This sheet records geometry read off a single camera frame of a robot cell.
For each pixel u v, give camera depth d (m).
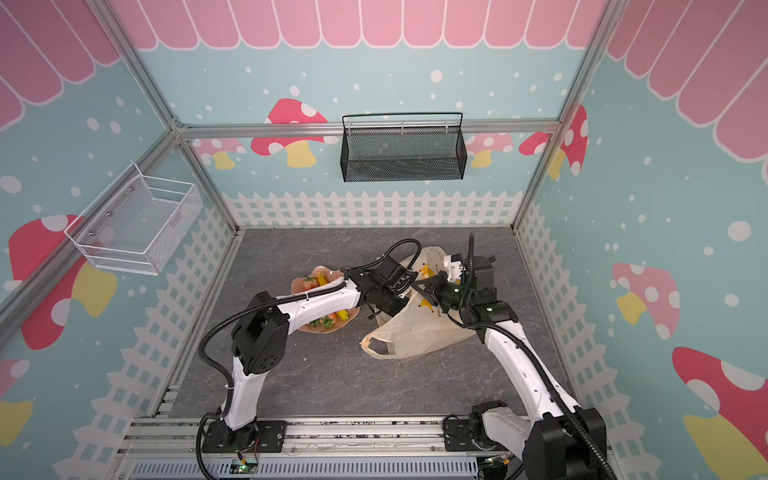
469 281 0.60
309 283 0.96
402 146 0.93
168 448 0.74
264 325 0.58
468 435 0.74
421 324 0.77
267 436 0.77
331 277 0.67
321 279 0.97
